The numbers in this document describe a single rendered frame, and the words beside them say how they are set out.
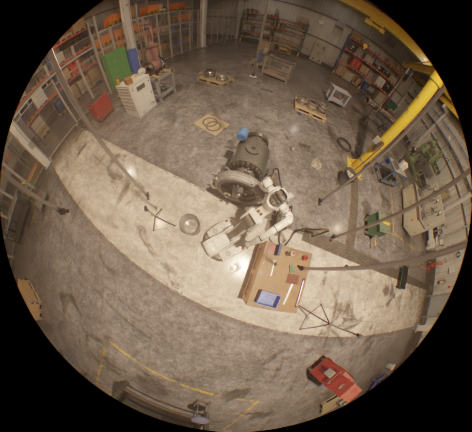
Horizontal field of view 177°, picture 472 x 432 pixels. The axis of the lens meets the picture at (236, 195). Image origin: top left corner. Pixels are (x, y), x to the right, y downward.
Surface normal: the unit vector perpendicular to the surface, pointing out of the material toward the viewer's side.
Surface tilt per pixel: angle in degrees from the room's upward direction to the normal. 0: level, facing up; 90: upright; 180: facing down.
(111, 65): 90
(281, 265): 0
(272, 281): 0
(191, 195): 0
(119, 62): 90
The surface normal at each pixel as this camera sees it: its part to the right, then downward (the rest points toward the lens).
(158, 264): 0.11, -0.40
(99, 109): 0.96, 0.27
